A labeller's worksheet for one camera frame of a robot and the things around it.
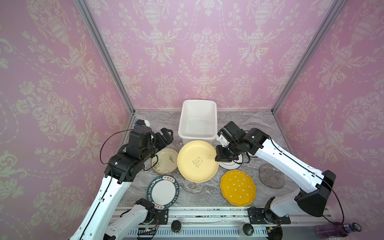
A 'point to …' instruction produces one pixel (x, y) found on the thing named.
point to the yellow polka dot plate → (237, 187)
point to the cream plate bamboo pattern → (165, 161)
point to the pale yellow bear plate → (196, 161)
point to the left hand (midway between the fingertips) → (168, 136)
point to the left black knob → (176, 226)
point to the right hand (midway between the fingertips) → (215, 159)
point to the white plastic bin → (198, 120)
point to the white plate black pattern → (233, 165)
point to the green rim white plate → (163, 191)
